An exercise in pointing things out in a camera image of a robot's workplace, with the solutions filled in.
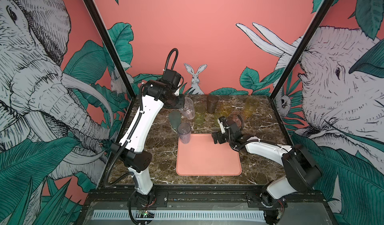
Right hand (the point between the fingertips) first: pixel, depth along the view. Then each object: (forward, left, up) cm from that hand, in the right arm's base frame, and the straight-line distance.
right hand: (216, 131), depth 90 cm
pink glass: (+15, -17, -7) cm, 23 cm away
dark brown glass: (+22, +1, +3) cm, 22 cm away
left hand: (+2, +20, +24) cm, 31 cm away
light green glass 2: (+15, -2, -3) cm, 15 cm away
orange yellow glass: (+29, -11, -12) cm, 33 cm away
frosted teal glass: (+15, +28, -9) cm, 33 cm away
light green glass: (+16, +10, -4) cm, 19 cm away
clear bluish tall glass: (+3, +20, -4) cm, 21 cm away
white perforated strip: (-41, +9, -9) cm, 43 cm away
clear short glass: (0, +16, +20) cm, 25 cm away
